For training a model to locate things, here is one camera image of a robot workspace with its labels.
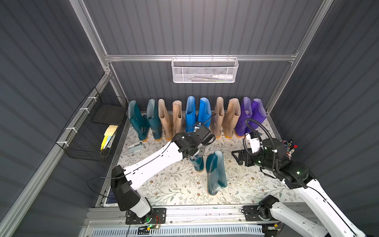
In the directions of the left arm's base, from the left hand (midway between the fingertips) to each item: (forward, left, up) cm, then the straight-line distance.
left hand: (199, 146), depth 74 cm
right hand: (-5, -19, +3) cm, 20 cm away
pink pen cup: (+5, -53, -10) cm, 54 cm away
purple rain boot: (+21, -28, +2) cm, 35 cm away
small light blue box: (+13, +41, -21) cm, 48 cm away
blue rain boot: (+20, +5, +3) cm, 21 cm away
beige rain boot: (+18, +19, 0) cm, 26 cm away
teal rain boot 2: (-16, -7, 0) cm, 17 cm away
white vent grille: (-33, -20, -23) cm, 45 cm away
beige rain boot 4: (+23, -21, 0) cm, 31 cm away
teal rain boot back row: (+17, +25, +2) cm, 31 cm away
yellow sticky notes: (+5, +46, +4) cm, 46 cm away
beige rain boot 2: (+17, +12, +2) cm, 20 cm away
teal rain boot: (-4, +1, -9) cm, 10 cm away
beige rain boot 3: (+19, -11, +1) cm, 22 cm away
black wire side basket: (+1, +56, +6) cm, 56 cm away
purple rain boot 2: (+20, -35, +3) cm, 40 cm away
